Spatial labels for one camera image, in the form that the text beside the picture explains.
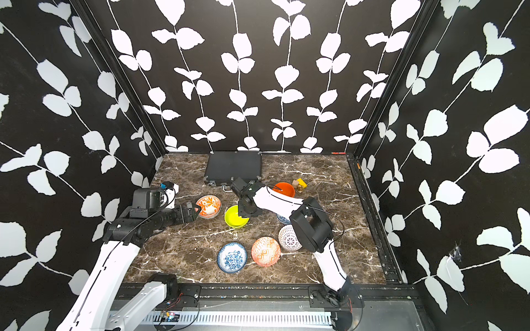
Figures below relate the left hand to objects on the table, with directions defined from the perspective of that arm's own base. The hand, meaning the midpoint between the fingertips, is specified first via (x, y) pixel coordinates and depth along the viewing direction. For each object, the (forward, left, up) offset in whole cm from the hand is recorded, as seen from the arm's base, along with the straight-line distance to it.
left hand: (191, 206), depth 75 cm
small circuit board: (-32, +7, -20) cm, 38 cm away
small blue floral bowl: (+3, -36, -20) cm, 41 cm away
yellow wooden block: (+24, -48, -20) cm, 57 cm away
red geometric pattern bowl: (-11, -27, -20) cm, 35 cm away
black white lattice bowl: (-6, -37, -20) cm, 43 cm away
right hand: (+6, -17, -16) cm, 25 cm away
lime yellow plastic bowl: (+4, -12, -18) cm, 22 cm away
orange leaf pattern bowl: (+11, -1, -18) cm, 21 cm away
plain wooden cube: (+24, -43, -20) cm, 53 cm away
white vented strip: (-33, -20, -20) cm, 44 cm away
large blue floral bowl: (-13, -13, -19) cm, 27 cm away
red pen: (+47, -73, -22) cm, 90 cm away
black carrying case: (+33, -5, -18) cm, 38 cm away
